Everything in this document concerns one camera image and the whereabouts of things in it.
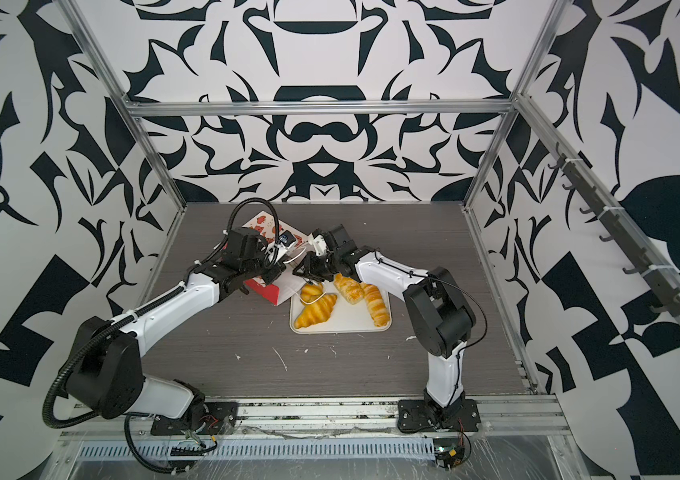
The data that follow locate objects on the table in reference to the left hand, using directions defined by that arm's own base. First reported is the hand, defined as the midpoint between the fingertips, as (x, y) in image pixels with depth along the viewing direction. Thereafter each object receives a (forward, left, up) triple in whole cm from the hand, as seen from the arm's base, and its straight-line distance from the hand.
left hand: (285, 248), depth 86 cm
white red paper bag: (-5, 0, +14) cm, 15 cm away
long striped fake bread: (-11, -26, -15) cm, 32 cm away
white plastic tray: (-14, -16, -16) cm, 27 cm away
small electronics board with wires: (-47, -40, -17) cm, 64 cm away
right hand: (-5, -3, -4) cm, 7 cm away
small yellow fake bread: (-7, -6, -14) cm, 16 cm away
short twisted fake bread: (-7, -19, -13) cm, 24 cm away
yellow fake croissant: (-14, -9, -12) cm, 20 cm away
